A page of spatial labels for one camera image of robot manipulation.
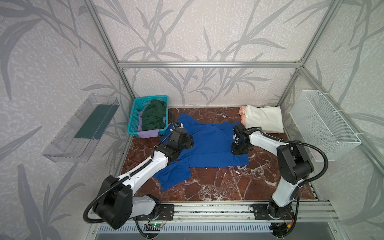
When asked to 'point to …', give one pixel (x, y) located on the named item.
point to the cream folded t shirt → (268, 118)
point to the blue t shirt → (212, 147)
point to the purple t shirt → (147, 133)
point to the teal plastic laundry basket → (139, 105)
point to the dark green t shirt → (154, 116)
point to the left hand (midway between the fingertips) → (191, 134)
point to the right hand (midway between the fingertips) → (233, 148)
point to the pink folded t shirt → (243, 117)
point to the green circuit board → (152, 227)
